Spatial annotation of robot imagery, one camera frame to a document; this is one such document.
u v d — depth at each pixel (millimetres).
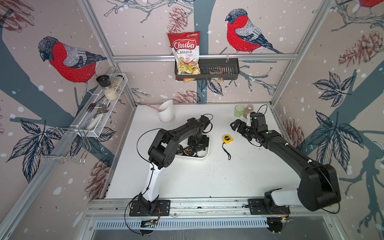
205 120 826
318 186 411
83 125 650
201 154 923
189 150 901
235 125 795
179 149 922
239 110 1129
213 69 1070
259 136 624
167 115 1029
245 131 748
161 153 548
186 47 815
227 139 973
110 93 778
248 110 1049
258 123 658
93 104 715
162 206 734
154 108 1024
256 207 729
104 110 706
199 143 857
